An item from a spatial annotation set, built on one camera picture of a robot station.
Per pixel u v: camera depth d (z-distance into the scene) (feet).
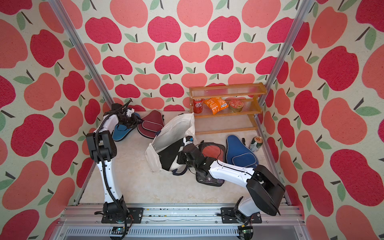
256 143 2.97
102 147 2.06
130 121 3.13
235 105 3.23
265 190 1.36
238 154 3.01
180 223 2.41
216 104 3.24
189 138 2.46
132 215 2.41
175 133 3.01
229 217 2.34
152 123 3.41
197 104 3.05
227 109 3.38
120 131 2.93
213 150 3.15
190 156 2.09
